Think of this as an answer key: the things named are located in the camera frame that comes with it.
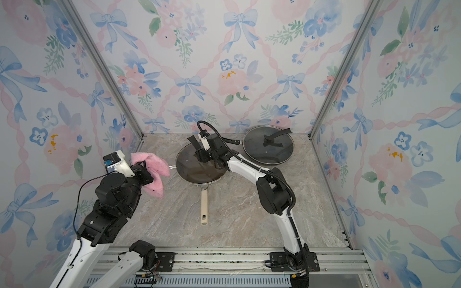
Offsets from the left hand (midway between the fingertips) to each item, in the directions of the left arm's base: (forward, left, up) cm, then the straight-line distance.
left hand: (144, 159), depth 65 cm
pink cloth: (0, -3, -4) cm, 5 cm away
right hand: (+22, -16, -19) cm, 33 cm away
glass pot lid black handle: (+21, -7, -37) cm, 43 cm away
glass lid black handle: (+32, -53, -21) cm, 65 cm away
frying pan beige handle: (-7, -19, -24) cm, 31 cm away
